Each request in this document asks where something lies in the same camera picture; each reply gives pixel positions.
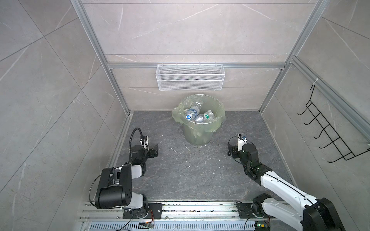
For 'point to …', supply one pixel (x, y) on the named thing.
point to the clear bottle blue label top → (191, 113)
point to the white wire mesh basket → (190, 77)
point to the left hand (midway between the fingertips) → (149, 141)
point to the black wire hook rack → (346, 152)
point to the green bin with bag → (199, 134)
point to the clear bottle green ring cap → (209, 117)
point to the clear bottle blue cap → (199, 118)
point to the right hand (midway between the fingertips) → (235, 141)
